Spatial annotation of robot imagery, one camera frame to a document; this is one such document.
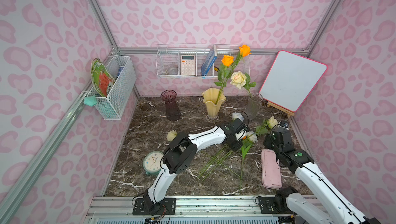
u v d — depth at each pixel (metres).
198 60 1.00
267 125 1.01
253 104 0.99
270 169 0.82
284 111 1.07
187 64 0.95
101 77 0.74
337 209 0.41
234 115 1.02
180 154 0.53
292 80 0.90
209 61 0.88
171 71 0.97
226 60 0.82
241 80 0.79
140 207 0.72
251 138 0.93
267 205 0.72
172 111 1.04
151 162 0.84
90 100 0.62
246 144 0.92
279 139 0.60
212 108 0.93
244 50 0.84
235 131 0.72
